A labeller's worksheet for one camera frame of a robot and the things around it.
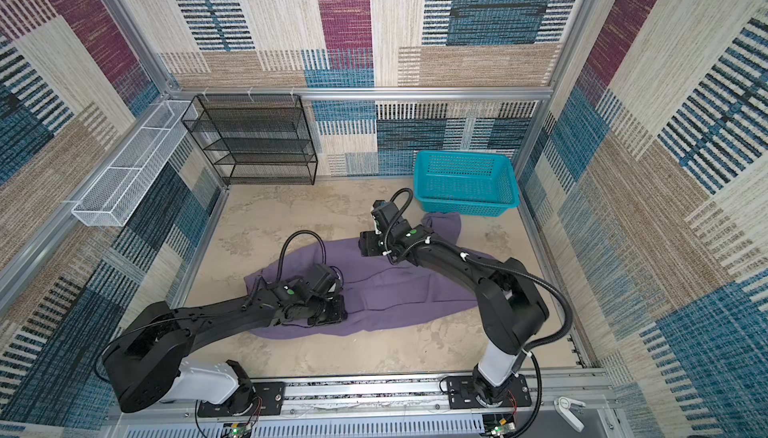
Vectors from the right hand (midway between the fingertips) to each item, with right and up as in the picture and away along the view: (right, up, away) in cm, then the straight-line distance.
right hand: (371, 246), depth 88 cm
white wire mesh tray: (-59, +15, -16) cm, 63 cm away
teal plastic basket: (+35, +21, +31) cm, 52 cm away
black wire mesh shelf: (-44, +36, +24) cm, 62 cm away
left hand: (-6, -18, -4) cm, 19 cm away
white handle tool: (+45, -35, -17) cm, 60 cm away
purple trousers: (+1, -14, +4) cm, 15 cm away
